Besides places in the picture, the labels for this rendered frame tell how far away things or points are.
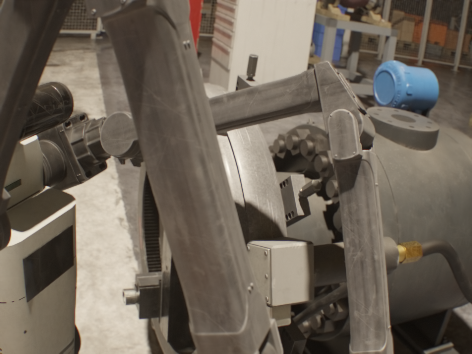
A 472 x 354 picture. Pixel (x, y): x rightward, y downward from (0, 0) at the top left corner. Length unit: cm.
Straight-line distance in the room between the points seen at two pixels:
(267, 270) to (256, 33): 424
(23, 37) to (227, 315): 29
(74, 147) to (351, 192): 51
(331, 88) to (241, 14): 423
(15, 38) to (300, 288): 65
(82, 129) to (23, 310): 35
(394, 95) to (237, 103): 92
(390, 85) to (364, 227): 100
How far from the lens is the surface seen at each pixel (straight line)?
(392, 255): 108
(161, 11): 42
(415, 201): 136
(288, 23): 517
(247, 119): 87
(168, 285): 133
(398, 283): 136
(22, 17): 49
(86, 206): 293
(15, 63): 50
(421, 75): 179
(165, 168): 44
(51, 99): 84
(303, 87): 83
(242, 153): 107
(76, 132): 104
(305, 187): 100
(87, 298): 221
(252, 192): 103
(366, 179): 79
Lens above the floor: 126
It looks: 21 degrees down
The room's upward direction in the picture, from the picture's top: 7 degrees clockwise
